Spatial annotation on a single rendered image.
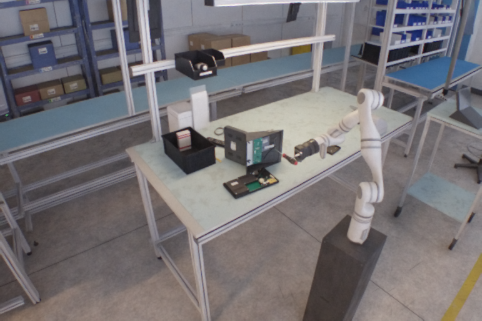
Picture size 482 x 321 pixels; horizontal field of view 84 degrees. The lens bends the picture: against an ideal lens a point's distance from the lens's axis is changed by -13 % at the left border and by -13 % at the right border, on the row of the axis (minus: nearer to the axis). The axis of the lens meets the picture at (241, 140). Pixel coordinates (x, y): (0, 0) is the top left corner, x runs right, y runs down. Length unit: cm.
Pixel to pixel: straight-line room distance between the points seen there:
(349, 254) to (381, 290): 106
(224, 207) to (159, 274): 119
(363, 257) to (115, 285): 177
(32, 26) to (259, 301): 415
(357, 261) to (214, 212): 70
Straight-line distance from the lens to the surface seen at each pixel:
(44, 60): 473
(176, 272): 228
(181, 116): 188
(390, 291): 257
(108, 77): 495
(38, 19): 468
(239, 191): 150
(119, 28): 250
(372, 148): 139
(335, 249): 156
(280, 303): 231
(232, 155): 175
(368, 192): 138
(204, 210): 144
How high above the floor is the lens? 196
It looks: 29 degrees down
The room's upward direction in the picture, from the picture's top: straight up
